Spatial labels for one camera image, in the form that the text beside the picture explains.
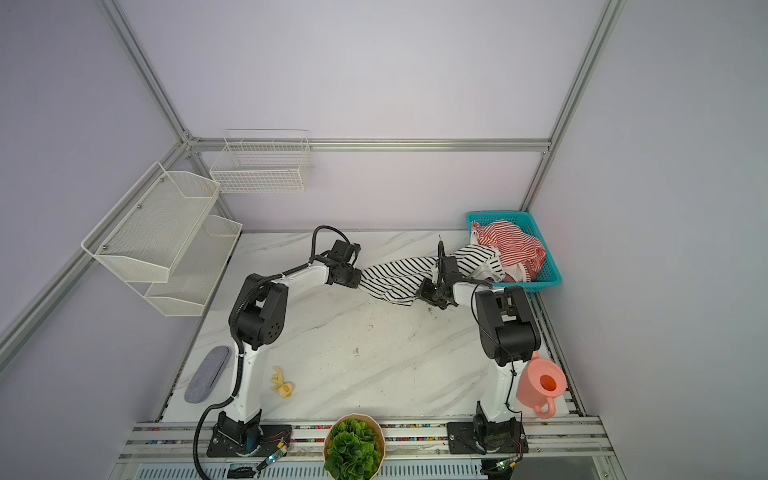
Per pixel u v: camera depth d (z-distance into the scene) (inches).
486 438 26.4
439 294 34.7
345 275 35.5
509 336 20.5
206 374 32.2
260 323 22.9
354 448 25.0
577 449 29.0
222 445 28.7
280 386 31.5
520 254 41.1
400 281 39.8
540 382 28.6
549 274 38.7
